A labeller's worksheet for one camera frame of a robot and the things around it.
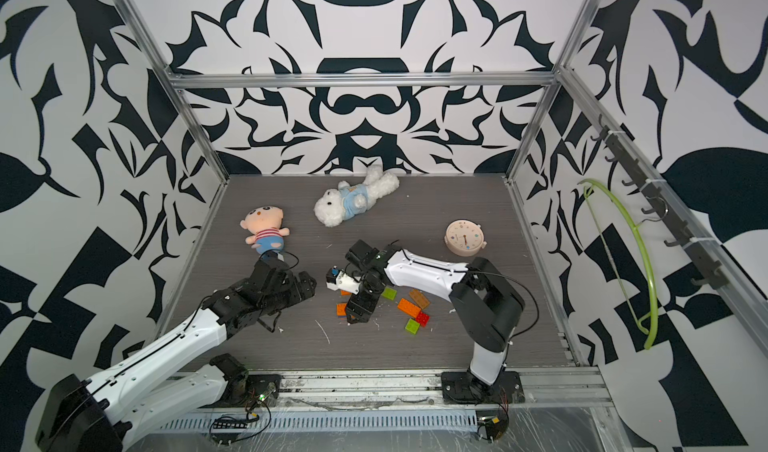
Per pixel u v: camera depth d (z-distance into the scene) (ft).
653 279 1.89
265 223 3.18
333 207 3.28
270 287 2.06
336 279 2.48
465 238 3.26
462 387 2.44
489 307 1.52
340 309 2.74
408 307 2.86
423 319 2.76
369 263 2.16
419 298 2.93
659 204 1.81
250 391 2.38
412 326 2.72
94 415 1.27
